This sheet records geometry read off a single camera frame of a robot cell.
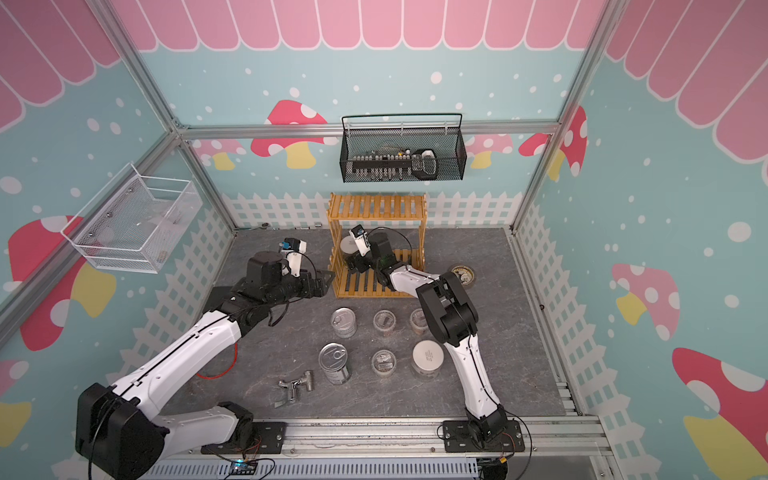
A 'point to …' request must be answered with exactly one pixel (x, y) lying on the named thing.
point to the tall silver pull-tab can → (334, 361)
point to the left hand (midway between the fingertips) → (321, 277)
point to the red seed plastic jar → (385, 321)
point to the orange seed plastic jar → (418, 321)
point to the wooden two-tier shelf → (345, 282)
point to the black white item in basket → (424, 163)
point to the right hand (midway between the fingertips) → (356, 247)
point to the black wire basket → (414, 147)
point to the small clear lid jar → (383, 362)
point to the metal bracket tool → (307, 377)
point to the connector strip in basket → (379, 166)
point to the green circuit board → (241, 467)
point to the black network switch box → (216, 298)
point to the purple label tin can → (344, 322)
